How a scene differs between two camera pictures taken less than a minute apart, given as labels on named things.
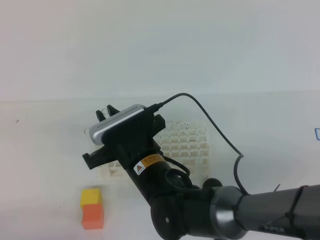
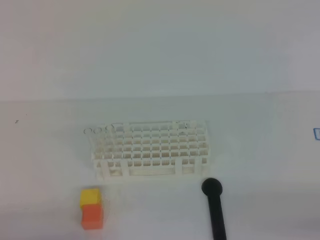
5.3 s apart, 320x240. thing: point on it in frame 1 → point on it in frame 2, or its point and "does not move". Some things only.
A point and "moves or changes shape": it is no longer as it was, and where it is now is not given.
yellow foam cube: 90,196 does not move
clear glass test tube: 105,111 moves or changes shape
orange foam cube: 93,217 does not move
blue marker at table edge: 317,133 does not move
